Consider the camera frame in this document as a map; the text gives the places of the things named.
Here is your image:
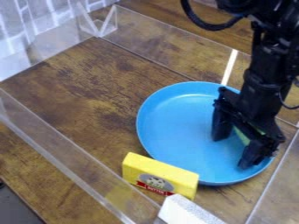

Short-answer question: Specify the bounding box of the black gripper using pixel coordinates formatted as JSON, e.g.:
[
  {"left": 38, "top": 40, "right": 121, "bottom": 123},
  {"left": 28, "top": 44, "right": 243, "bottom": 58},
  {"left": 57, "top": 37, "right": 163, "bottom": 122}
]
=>
[{"left": 211, "top": 69, "right": 293, "bottom": 170}]

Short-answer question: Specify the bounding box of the green bumpy gourd toy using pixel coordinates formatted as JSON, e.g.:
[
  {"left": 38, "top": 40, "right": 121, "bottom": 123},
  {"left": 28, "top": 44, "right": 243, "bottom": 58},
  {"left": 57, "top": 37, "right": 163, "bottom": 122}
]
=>
[{"left": 234, "top": 127, "right": 265, "bottom": 146}]

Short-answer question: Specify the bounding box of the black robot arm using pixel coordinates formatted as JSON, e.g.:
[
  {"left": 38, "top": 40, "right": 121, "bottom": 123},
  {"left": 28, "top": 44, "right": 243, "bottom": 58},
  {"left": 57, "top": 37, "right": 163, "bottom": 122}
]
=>
[{"left": 211, "top": 0, "right": 299, "bottom": 169}]

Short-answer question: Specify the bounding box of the blue round plate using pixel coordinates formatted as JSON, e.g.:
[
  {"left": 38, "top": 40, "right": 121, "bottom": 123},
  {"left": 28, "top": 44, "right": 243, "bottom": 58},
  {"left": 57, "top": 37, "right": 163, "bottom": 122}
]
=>
[{"left": 135, "top": 81, "right": 274, "bottom": 186}]

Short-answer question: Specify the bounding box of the yellow butter box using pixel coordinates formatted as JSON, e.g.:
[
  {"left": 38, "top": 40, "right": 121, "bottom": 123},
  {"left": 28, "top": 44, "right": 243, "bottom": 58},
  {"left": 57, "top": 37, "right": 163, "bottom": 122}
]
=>
[{"left": 123, "top": 152, "right": 199, "bottom": 200}]

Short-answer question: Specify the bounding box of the clear acrylic enclosure wall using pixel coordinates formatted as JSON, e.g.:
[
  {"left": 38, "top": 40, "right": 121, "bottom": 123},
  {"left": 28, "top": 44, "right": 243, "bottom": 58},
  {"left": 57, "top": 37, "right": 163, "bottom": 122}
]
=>
[{"left": 0, "top": 4, "right": 299, "bottom": 224}]

